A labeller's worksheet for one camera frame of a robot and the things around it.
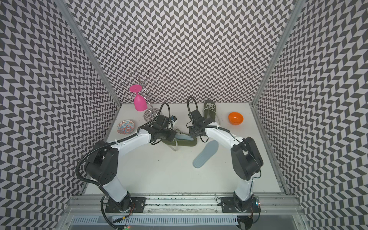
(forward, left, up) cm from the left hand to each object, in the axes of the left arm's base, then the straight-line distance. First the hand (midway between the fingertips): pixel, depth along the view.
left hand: (173, 134), depth 91 cm
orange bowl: (+17, -45, -5) cm, 48 cm away
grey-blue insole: (+2, -5, -5) cm, 7 cm away
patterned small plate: (+10, +36, -6) cm, 38 cm away
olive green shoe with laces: (-4, -6, -4) cm, 8 cm away
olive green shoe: (+23, -26, -1) cm, 34 cm away
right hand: (0, -15, +1) cm, 15 cm away
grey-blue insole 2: (-7, -23, -7) cm, 26 cm away
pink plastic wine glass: (+17, +22, +11) cm, 30 cm away
